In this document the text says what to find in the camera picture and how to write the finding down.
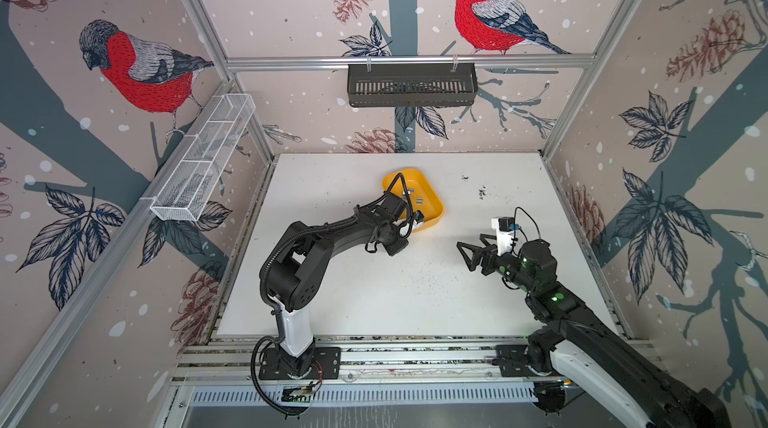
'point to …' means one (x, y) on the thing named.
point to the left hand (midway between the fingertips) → (400, 240)
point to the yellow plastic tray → (419, 194)
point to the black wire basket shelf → (412, 87)
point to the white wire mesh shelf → (190, 182)
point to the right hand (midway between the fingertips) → (468, 244)
